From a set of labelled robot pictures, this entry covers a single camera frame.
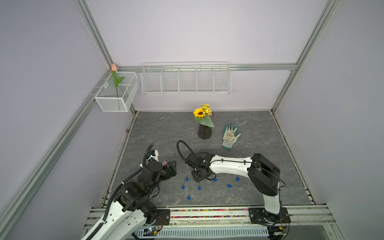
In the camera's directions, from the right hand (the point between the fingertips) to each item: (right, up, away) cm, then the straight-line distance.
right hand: (197, 175), depth 87 cm
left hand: (-14, +9, -14) cm, 22 cm away
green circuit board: (-24, -23, -15) cm, 36 cm away
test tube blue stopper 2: (-5, -10, -7) cm, 13 cm away
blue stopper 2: (+18, -4, -4) cm, 19 cm away
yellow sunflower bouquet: (+4, +35, -1) cm, 36 cm away
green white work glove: (+23, +22, +17) cm, 36 cm away
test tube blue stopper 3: (+1, -6, -4) cm, 7 cm away
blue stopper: (+11, -2, -1) cm, 11 cm away
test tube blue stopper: (-6, -2, -1) cm, 6 cm away
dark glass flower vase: (+5, +25, +12) cm, 28 cm away
